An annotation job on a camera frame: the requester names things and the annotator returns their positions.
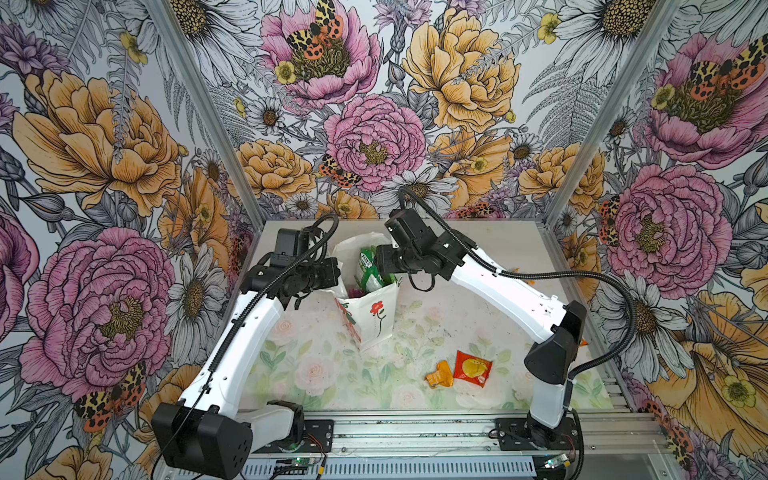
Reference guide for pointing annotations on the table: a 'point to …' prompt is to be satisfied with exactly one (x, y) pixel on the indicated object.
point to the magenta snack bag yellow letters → (355, 293)
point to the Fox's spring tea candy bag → (369, 274)
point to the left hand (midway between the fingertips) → (337, 281)
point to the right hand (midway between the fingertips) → (387, 268)
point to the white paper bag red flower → (369, 314)
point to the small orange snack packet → (442, 377)
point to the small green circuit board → (553, 462)
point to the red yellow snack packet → (470, 369)
